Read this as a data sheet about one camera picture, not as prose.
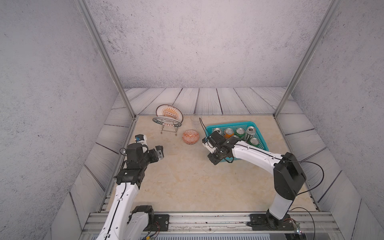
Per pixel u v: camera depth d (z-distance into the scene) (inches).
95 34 30.6
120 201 18.2
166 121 39.0
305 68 36.1
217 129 36.8
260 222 28.6
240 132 37.8
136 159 22.4
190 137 41.3
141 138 26.6
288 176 18.1
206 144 31.1
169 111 41.0
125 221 17.6
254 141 36.0
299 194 19.8
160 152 28.0
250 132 36.8
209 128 39.9
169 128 44.0
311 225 28.5
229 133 37.8
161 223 28.7
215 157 30.4
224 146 25.0
